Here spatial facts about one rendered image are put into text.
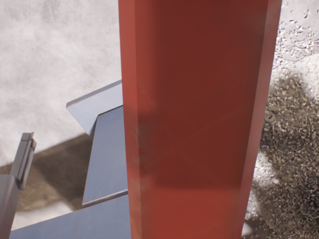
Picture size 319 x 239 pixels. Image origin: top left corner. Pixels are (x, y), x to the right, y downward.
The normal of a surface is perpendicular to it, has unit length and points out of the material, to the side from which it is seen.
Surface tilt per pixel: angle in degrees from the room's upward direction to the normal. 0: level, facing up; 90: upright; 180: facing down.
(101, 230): 90
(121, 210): 90
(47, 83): 0
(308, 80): 2
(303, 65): 1
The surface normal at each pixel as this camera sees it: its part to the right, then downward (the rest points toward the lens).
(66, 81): -0.04, 0.66
